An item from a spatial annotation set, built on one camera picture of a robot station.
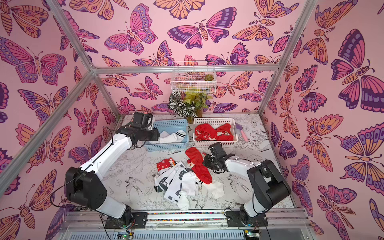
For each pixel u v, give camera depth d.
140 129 0.64
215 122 1.10
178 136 1.06
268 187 0.45
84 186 0.42
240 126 1.12
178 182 0.84
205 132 1.02
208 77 0.92
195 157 0.94
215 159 0.71
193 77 0.96
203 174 0.89
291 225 0.74
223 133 1.06
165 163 0.92
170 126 1.09
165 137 1.02
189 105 0.95
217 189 0.84
